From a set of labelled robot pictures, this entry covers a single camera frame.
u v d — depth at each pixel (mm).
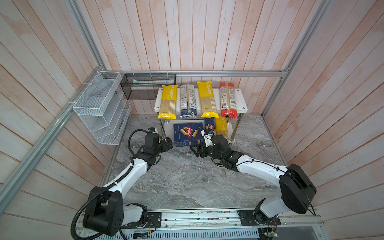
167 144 780
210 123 1019
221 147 632
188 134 923
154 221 731
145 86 970
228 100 763
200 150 727
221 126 1015
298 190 430
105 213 403
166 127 1073
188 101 761
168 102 764
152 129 763
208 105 745
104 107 719
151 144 644
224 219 760
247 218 731
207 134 730
